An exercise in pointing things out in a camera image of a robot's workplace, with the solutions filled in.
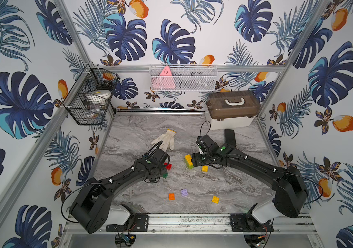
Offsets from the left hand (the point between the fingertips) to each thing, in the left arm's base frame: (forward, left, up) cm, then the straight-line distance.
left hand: (162, 169), depth 86 cm
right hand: (+5, -19, +6) cm, 20 cm away
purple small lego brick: (-10, -13, -5) cm, 17 cm away
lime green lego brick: (+5, -16, -4) cm, 17 cm away
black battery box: (+28, -43, -3) cm, 51 cm away
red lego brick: (+5, -3, -4) cm, 7 cm away
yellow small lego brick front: (-12, -30, -5) cm, 33 cm away
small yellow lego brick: (+4, -24, -3) cm, 25 cm away
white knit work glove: (+25, 0, -5) cm, 26 cm away
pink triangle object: (+40, +2, +31) cm, 51 cm away
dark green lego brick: (-1, -1, -5) cm, 5 cm away
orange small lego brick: (-13, -6, -5) cm, 15 cm away
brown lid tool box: (+37, -39, +14) cm, 56 cm away
